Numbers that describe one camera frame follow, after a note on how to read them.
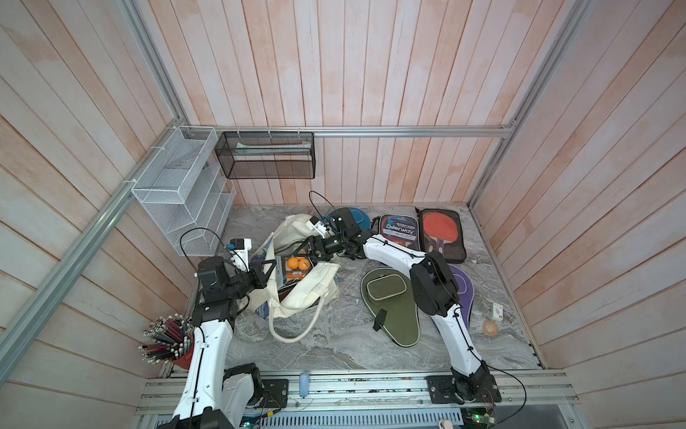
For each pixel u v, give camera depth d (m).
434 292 0.58
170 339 0.70
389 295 0.90
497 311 0.88
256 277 0.67
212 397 0.41
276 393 0.73
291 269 0.86
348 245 0.76
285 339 0.77
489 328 0.86
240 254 0.68
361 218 1.11
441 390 0.73
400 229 1.10
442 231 1.09
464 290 0.92
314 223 0.86
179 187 0.66
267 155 0.90
